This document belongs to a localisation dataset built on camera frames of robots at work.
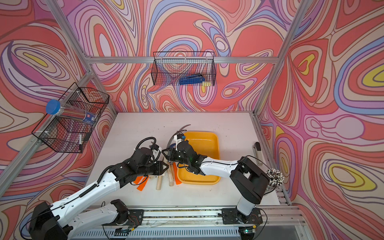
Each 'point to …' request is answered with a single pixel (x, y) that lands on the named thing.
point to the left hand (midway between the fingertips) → (169, 167)
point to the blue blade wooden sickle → (172, 145)
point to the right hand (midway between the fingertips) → (163, 156)
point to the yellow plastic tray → (206, 143)
